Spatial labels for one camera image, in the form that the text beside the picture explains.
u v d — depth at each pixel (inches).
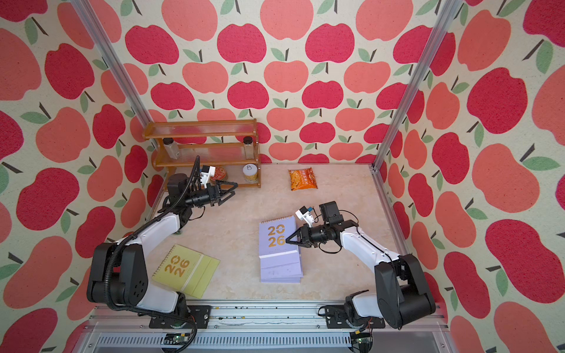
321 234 28.3
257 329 75.4
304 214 31.1
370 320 28.8
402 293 16.6
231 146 45.0
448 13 27.6
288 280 30.8
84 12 27.3
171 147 38.6
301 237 29.4
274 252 30.8
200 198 28.9
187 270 33.1
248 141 38.0
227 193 29.5
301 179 43.6
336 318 28.9
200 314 29.4
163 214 23.8
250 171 43.8
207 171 30.7
